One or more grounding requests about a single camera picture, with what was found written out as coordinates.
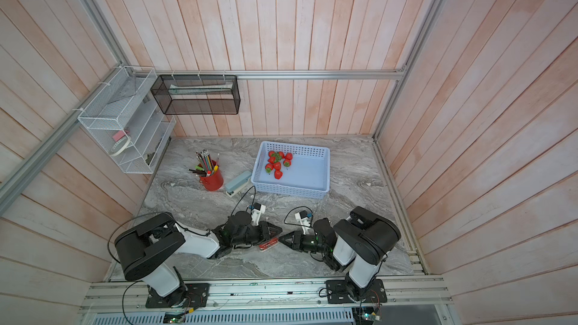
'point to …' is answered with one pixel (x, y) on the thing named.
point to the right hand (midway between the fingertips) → (281, 240)
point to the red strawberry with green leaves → (287, 162)
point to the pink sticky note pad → (118, 135)
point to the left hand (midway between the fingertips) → (280, 235)
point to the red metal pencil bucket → (213, 182)
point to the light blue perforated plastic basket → (308, 176)
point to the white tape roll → (120, 146)
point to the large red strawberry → (278, 174)
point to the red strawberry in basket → (269, 168)
